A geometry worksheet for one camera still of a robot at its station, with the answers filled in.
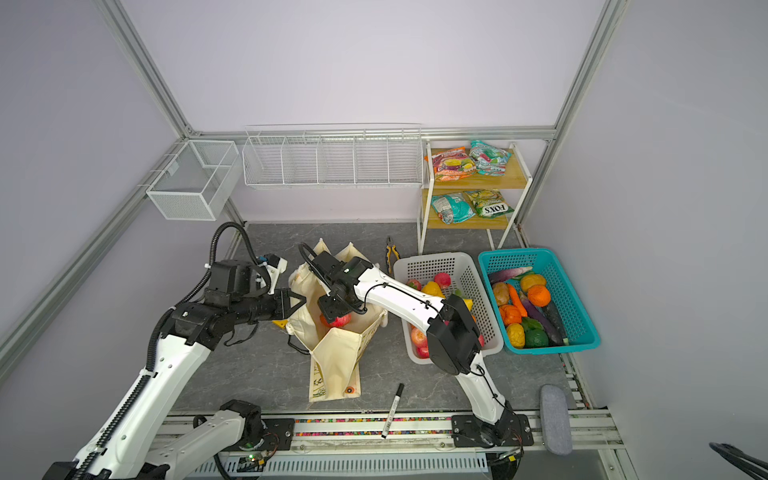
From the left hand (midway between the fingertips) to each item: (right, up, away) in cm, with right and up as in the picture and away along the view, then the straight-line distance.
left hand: (304, 304), depth 71 cm
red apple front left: (+30, -15, +11) cm, 35 cm away
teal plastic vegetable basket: (+64, +5, +30) cm, 71 cm away
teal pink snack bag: (+49, +40, +16) cm, 65 cm away
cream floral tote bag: (+8, -11, -1) cm, 14 cm away
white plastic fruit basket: (+29, +6, +28) cm, 41 cm away
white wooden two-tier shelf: (+65, +36, +39) cm, 84 cm away
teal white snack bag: (+41, +27, +28) cm, 57 cm away
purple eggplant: (+67, -8, +18) cm, 69 cm away
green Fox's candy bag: (+54, +29, +30) cm, 68 cm away
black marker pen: (+21, -29, +6) cm, 36 cm away
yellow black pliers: (+20, +14, +41) cm, 47 cm away
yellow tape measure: (-1, -2, -10) cm, 11 cm away
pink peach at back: (+38, +4, +26) cm, 46 cm away
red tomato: (+3, -8, +11) cm, 14 cm away
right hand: (+5, -5, +12) cm, 14 cm away
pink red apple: (+7, -6, +7) cm, 11 cm away
